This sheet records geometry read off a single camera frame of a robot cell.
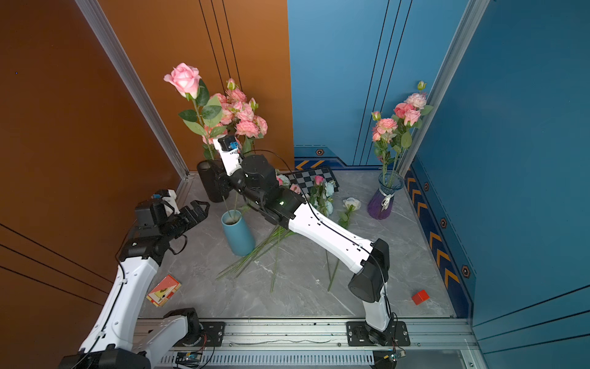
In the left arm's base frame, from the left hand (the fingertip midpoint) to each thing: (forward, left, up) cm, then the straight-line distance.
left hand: (201, 206), depth 78 cm
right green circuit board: (-39, -63, -23) cm, 78 cm away
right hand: (0, -11, +22) cm, 24 cm away
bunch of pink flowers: (+18, -43, -15) cm, 49 cm away
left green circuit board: (-41, 0, -26) cm, 48 cm away
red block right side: (-23, -74, -18) cm, 80 cm away
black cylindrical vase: (+21, +5, -4) cm, 22 cm away
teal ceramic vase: (-6, -12, -9) cm, 16 cm away
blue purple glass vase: (+10, -66, -11) cm, 67 cm away
